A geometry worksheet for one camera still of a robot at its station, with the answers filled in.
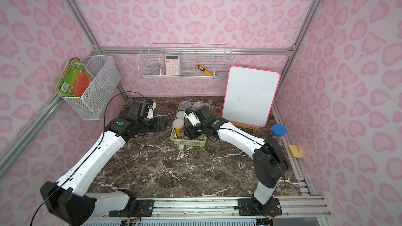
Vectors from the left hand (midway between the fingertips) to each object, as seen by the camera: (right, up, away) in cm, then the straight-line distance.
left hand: (156, 118), depth 78 cm
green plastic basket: (+21, -14, +11) cm, 28 cm away
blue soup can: (+11, +7, +23) cm, 27 cm away
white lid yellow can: (+9, -4, +11) cm, 15 cm away
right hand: (+15, -6, +5) cm, 17 cm away
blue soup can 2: (+19, +7, +23) cm, 30 cm away
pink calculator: (+4, +31, +17) cm, 36 cm away
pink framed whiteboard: (+49, +12, +12) cm, 52 cm away
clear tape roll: (-6, +27, +16) cm, 32 cm away
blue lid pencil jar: (+60, -6, -1) cm, 60 cm away
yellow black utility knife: (+23, +29, +20) cm, 42 cm away
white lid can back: (+9, +1, +18) cm, 20 cm away
